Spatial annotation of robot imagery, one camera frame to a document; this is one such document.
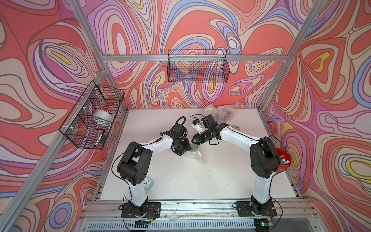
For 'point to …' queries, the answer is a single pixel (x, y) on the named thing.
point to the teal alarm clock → (148, 183)
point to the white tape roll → (103, 118)
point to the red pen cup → (285, 157)
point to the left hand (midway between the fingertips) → (193, 150)
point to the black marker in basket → (95, 144)
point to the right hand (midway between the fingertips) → (196, 143)
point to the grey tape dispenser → (236, 127)
